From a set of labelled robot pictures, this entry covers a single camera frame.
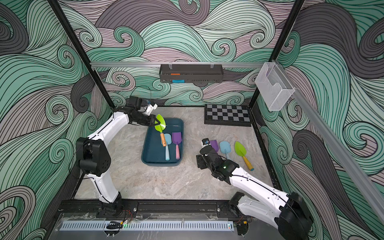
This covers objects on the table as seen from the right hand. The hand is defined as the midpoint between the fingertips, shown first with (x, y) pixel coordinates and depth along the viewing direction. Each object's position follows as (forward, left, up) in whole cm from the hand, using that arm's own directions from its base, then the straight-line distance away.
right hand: (204, 155), depth 82 cm
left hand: (+19, +27, +8) cm, 34 cm away
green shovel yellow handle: (+9, -25, -11) cm, 29 cm away
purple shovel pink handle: (+16, +17, -7) cm, 25 cm away
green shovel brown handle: (+16, +25, +5) cm, 31 cm away
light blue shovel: (+15, +22, -7) cm, 28 cm away
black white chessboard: (+36, -24, -7) cm, 44 cm away
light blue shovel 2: (+10, -15, -10) cm, 20 cm away
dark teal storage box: (+10, +24, -9) cm, 28 cm away
